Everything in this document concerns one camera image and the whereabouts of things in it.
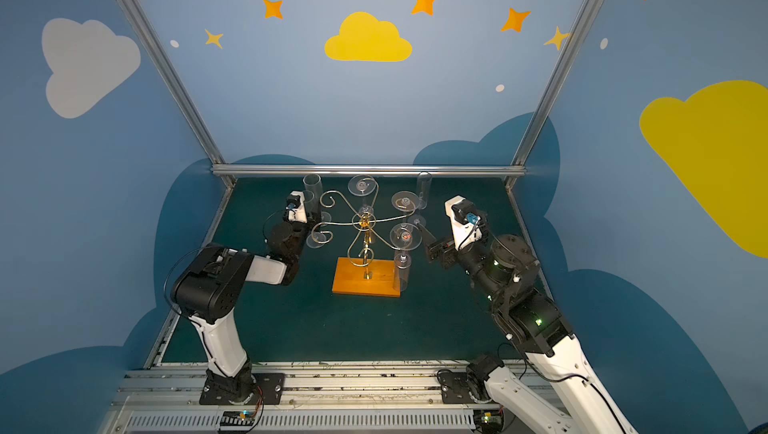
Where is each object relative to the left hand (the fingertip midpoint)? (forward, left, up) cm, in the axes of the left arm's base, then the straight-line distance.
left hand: (308, 197), depth 92 cm
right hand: (-23, -37, +22) cm, 49 cm away
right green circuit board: (-55, -51, -22) cm, 78 cm away
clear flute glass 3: (-25, -29, +14) cm, 40 cm away
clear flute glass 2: (-14, -29, +15) cm, 35 cm away
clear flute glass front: (+4, -36, +2) cm, 37 cm away
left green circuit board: (-55, +12, -22) cm, 60 cm away
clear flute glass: (-9, -19, +15) cm, 25 cm away
